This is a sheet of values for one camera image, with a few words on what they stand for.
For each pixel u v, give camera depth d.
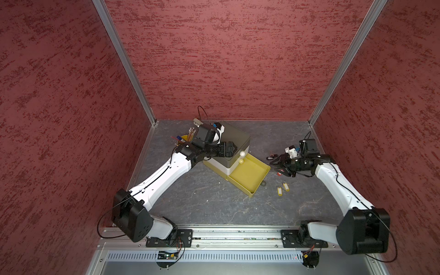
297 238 0.73
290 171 0.73
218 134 0.62
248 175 0.94
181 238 0.74
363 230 0.40
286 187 0.90
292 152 0.79
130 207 0.40
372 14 0.72
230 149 0.67
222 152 0.68
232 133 0.85
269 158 1.01
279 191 0.89
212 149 0.64
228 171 0.84
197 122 1.17
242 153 0.81
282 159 0.74
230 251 0.74
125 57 0.86
